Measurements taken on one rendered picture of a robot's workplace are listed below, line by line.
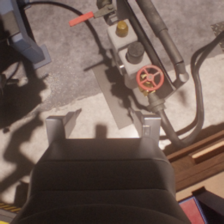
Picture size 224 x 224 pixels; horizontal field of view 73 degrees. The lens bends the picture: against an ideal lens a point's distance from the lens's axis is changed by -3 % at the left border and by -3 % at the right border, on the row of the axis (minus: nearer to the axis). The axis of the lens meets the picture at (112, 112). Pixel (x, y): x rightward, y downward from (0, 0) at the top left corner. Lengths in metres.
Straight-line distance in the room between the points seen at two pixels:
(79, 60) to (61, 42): 0.18
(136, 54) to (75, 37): 0.75
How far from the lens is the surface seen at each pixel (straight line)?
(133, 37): 0.53
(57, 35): 1.20
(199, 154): 0.67
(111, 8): 0.58
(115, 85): 0.94
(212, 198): 0.46
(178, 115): 0.96
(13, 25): 1.02
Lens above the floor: 0.91
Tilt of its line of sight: 81 degrees down
